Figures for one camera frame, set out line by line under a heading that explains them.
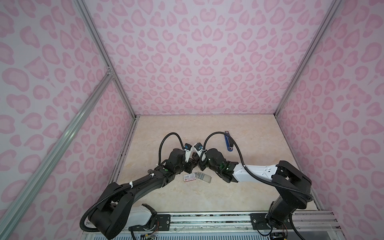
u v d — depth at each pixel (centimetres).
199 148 72
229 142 90
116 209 41
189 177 88
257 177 49
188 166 76
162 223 73
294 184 46
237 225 73
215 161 65
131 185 47
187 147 76
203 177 88
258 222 73
